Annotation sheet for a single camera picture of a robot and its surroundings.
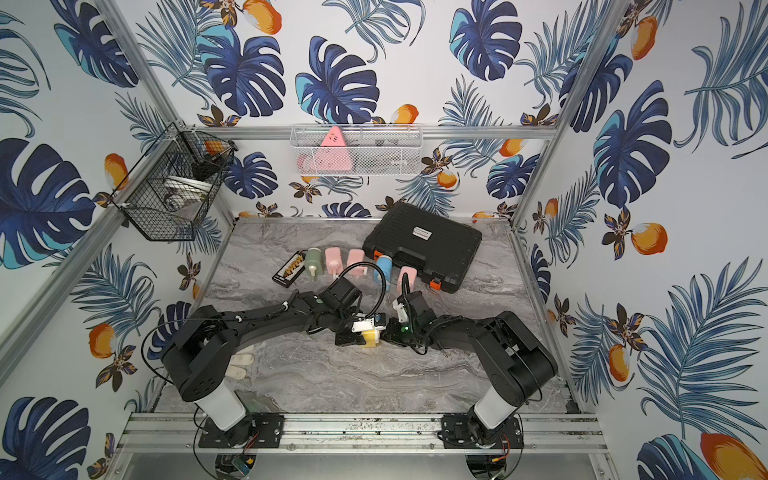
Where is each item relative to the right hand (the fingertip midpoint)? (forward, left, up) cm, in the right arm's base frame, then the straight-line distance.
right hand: (381, 335), depth 90 cm
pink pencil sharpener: (+24, +17, +7) cm, 30 cm away
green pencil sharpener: (+23, +23, +7) cm, 33 cm away
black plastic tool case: (+31, -20, +5) cm, 37 cm away
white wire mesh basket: (+45, +8, +35) cm, 57 cm away
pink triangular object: (+42, +15, +36) cm, 57 cm away
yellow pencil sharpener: (-4, +2, +7) cm, 9 cm away
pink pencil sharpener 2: (+26, +9, +6) cm, 29 cm away
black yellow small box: (+22, +32, +2) cm, 39 cm away
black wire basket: (+24, +54, +37) cm, 70 cm away
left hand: (+1, +5, +4) cm, 7 cm away
